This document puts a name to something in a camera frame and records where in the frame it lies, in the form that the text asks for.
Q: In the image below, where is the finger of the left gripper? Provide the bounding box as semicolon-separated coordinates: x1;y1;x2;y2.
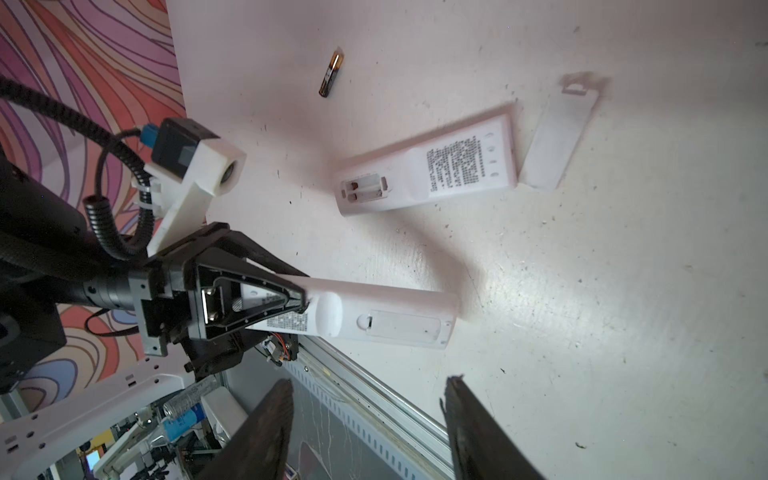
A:
209;227;300;282
194;257;308;341

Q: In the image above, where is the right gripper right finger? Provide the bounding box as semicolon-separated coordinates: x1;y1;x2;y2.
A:
440;375;544;479

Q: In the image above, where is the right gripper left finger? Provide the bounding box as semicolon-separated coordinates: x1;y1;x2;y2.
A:
197;379;294;480

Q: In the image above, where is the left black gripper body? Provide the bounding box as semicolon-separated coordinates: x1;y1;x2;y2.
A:
83;221;241;376

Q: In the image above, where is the white remote control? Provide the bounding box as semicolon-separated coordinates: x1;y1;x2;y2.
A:
334;114;517;217
248;276;459;349

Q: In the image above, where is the black gold AAA battery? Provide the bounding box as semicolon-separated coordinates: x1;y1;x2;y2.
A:
318;48;345;98

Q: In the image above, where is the white battery cover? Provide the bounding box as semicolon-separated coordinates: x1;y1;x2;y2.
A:
520;83;600;191

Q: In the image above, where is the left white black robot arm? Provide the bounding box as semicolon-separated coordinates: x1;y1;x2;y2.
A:
1;78;309;393

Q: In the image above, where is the aluminium front rail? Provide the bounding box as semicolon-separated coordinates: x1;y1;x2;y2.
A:
285;337;454;479

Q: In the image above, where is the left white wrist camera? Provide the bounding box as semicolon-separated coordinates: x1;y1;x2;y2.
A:
137;118;247;257

